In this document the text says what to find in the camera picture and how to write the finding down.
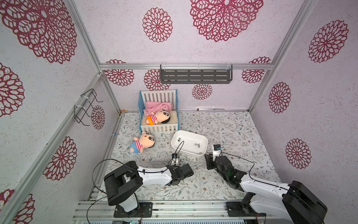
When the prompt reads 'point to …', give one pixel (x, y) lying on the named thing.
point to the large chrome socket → (199, 145)
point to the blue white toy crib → (169, 95)
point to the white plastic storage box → (194, 144)
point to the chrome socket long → (187, 159)
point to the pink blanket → (153, 106)
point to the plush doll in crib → (161, 116)
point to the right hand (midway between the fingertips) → (208, 155)
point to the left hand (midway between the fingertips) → (176, 171)
